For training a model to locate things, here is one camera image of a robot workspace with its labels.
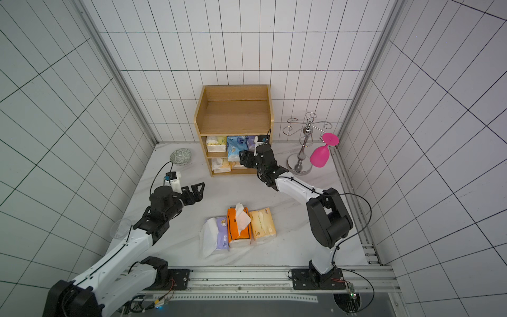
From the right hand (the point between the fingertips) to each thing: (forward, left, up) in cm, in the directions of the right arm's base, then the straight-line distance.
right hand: (237, 154), depth 88 cm
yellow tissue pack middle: (+5, +3, -15) cm, 16 cm away
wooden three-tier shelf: (+18, +3, +11) cm, 21 cm away
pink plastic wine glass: (+4, -39, -4) cm, 39 cm away
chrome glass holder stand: (+11, -32, -19) cm, 39 cm away
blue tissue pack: (+6, +2, 0) cm, 7 cm away
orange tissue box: (-27, -3, -13) cm, 30 cm away
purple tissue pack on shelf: (+7, -6, 0) cm, 9 cm away
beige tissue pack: (-26, -13, -15) cm, 33 cm away
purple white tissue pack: (-32, +7, -14) cm, 36 cm away
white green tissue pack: (+4, +10, +2) cm, 11 cm away
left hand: (-16, +17, -6) cm, 24 cm away
